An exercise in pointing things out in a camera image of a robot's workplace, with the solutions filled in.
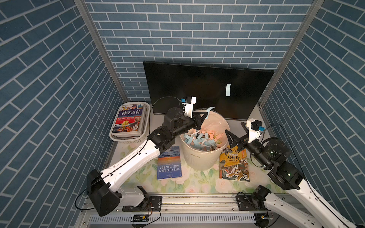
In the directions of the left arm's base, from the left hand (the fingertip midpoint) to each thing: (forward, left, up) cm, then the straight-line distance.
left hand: (212, 115), depth 64 cm
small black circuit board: (-35, +35, -41) cm, 64 cm away
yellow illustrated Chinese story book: (-8, -18, -37) cm, 42 cm away
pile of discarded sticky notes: (+2, +2, -26) cm, 26 cm away
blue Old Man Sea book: (-7, +22, -37) cm, 44 cm away
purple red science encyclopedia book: (+18, +50, -29) cm, 60 cm away
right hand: (-5, -11, -3) cm, 12 cm away
